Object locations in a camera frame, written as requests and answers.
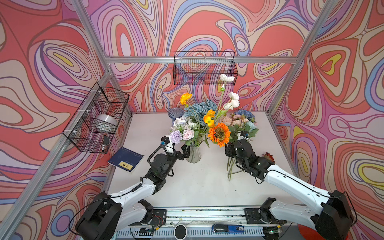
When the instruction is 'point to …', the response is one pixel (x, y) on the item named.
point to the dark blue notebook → (126, 159)
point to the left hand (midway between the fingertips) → (185, 140)
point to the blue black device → (227, 228)
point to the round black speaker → (180, 232)
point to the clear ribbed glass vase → (195, 154)
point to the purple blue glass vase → (175, 112)
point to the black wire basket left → (92, 128)
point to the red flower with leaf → (270, 157)
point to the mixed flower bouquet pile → (242, 124)
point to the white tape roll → (104, 123)
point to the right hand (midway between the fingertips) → (229, 147)
